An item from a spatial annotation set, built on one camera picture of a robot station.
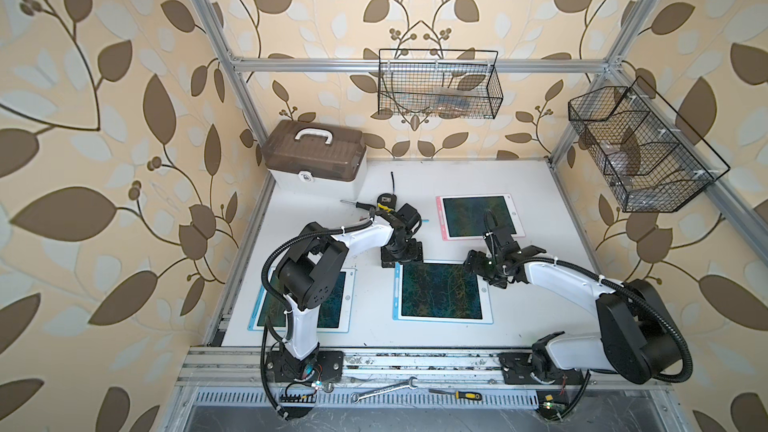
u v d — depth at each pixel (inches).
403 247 31.3
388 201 41.4
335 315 32.5
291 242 18.3
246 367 29.7
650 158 28.8
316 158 37.1
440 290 34.2
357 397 27.8
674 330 17.3
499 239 28.1
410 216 30.6
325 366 29.3
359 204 41.6
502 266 25.9
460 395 27.8
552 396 28.3
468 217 39.9
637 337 16.6
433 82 37.3
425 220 40.5
